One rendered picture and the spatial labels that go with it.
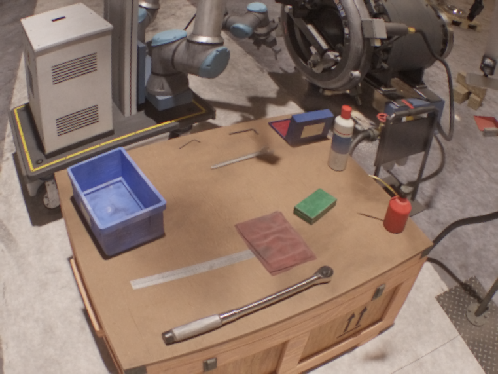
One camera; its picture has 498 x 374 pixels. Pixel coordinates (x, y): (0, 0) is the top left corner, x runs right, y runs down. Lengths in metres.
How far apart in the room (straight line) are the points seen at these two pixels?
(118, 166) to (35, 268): 0.70
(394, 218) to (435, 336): 0.65
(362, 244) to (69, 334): 1.05
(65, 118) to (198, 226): 0.81
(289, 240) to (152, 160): 0.53
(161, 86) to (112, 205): 0.72
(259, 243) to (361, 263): 0.29
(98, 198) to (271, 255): 0.54
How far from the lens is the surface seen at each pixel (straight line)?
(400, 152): 2.10
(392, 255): 1.38
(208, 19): 1.82
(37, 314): 1.81
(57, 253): 2.00
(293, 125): 1.64
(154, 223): 1.28
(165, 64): 1.95
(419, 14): 2.87
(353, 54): 2.36
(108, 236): 1.22
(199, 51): 1.83
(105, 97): 1.93
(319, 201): 1.44
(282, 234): 1.33
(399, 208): 1.40
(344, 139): 1.55
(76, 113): 1.91
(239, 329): 1.13
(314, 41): 2.57
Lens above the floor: 1.40
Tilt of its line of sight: 40 degrees down
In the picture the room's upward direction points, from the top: 5 degrees clockwise
